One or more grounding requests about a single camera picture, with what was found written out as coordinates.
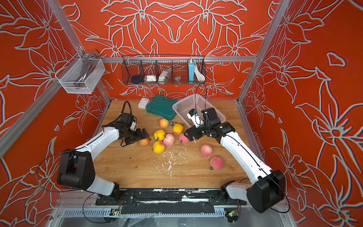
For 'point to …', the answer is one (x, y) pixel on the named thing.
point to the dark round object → (136, 79)
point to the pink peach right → (206, 150)
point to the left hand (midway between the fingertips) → (142, 137)
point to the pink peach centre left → (169, 140)
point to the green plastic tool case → (161, 106)
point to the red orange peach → (144, 142)
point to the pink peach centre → (185, 139)
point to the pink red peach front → (217, 162)
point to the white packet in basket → (151, 78)
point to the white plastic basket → (199, 102)
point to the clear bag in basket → (164, 76)
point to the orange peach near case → (164, 123)
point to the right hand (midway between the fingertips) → (187, 129)
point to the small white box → (143, 103)
